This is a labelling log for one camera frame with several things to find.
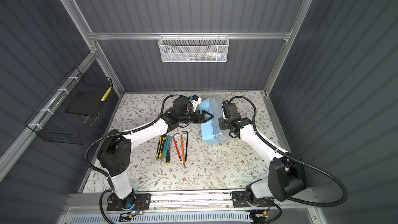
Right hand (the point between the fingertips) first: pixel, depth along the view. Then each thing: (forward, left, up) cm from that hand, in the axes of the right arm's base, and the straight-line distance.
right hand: (226, 121), depth 87 cm
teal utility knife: (-11, +35, -12) cm, 39 cm away
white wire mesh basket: (+65, +21, +8) cm, 69 cm away
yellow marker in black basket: (+7, +65, +16) cm, 67 cm away
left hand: (-1, +9, +6) cm, 11 cm away
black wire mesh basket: (-6, +77, +17) cm, 79 cm away
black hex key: (-8, +24, -14) cm, 28 cm away
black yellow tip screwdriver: (-13, +34, -12) cm, 38 cm away
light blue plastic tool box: (-8, +9, +2) cm, 12 cm away
